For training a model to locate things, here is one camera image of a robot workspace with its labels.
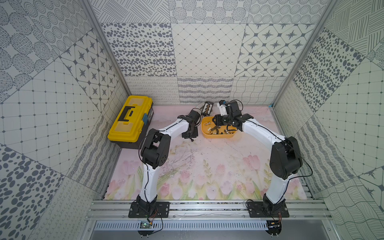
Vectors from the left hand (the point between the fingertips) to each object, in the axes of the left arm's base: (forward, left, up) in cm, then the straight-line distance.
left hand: (193, 133), depth 99 cm
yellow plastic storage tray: (+5, -12, -3) cm, 13 cm away
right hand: (+3, -15, +11) cm, 19 cm away
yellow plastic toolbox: (-3, +35, +14) cm, 38 cm away
